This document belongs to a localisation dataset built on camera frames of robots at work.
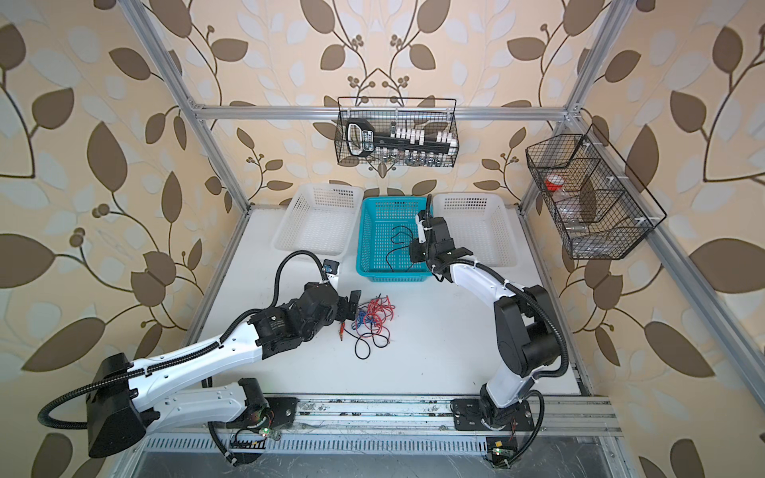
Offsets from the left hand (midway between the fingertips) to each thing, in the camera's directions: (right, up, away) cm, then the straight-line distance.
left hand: (342, 287), depth 78 cm
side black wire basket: (+65, +21, -4) cm, 68 cm away
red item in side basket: (+58, +28, +3) cm, 64 cm away
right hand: (+20, +11, +15) cm, 28 cm away
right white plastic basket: (+48, +19, +38) cm, 64 cm away
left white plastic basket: (-15, +20, +41) cm, 48 cm away
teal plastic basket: (+11, +16, +37) cm, 42 cm away
